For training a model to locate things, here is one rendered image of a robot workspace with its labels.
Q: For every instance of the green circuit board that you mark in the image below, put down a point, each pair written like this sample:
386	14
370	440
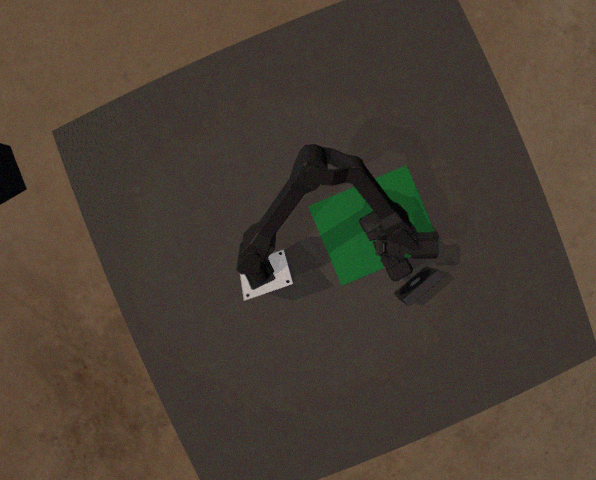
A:
337	219

